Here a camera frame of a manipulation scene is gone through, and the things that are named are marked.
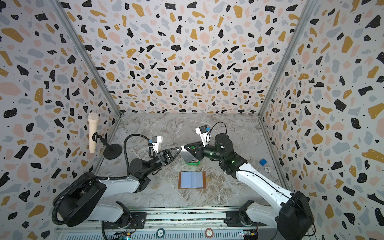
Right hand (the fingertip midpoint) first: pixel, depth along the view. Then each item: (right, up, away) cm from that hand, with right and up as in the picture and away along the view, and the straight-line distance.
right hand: (188, 148), depth 69 cm
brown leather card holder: (0, -21, +19) cm, 28 cm away
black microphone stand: (-53, -6, +29) cm, 61 cm away
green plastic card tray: (+3, -12, +24) cm, 27 cm away
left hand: (-2, -1, -2) cm, 3 cm away
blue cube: (+44, -12, +24) cm, 52 cm away
